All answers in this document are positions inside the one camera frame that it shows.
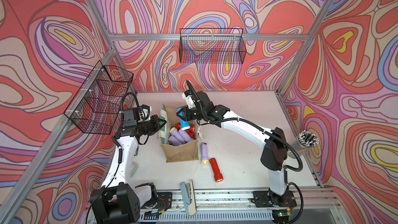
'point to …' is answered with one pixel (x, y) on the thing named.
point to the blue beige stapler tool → (188, 194)
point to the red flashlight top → (190, 133)
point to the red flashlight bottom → (218, 176)
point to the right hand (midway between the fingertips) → (179, 117)
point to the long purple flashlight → (174, 132)
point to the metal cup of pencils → (304, 141)
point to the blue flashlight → (184, 125)
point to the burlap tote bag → (187, 152)
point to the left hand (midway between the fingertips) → (167, 121)
